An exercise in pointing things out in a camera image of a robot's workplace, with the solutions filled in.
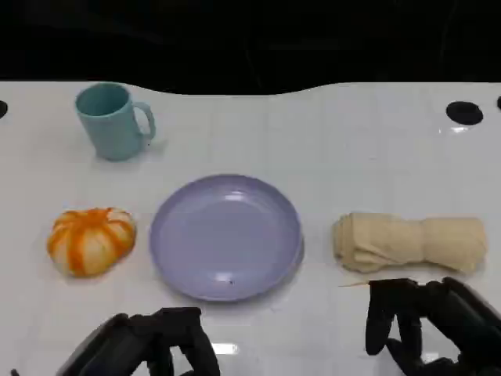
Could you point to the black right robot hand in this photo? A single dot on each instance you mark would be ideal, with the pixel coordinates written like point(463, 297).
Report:
point(450, 325)

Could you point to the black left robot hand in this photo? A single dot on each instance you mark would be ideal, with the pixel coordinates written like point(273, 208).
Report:
point(156, 337)

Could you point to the beige towel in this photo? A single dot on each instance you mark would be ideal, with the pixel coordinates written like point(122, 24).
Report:
point(411, 241)

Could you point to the lilac plate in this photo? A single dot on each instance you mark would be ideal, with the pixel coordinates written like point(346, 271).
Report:
point(225, 239)

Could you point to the pale green mug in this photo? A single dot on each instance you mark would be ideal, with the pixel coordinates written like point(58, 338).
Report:
point(111, 125)

